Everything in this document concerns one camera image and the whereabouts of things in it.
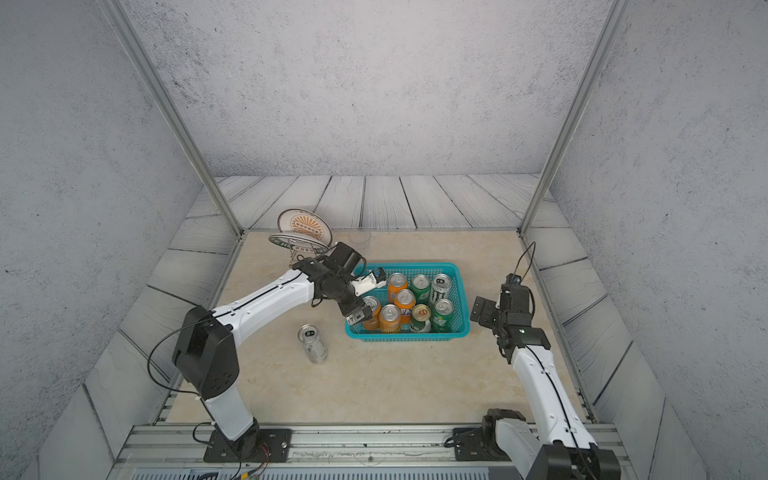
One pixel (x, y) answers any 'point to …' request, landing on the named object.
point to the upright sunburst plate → (304, 223)
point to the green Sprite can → (442, 316)
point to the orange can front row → (390, 319)
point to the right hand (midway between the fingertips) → (497, 306)
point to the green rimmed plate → (299, 243)
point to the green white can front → (421, 319)
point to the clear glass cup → (360, 240)
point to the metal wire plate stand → (305, 252)
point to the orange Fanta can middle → (405, 299)
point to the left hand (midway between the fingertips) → (367, 302)
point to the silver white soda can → (315, 349)
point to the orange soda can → (373, 323)
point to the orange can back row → (396, 281)
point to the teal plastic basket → (457, 294)
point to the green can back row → (421, 288)
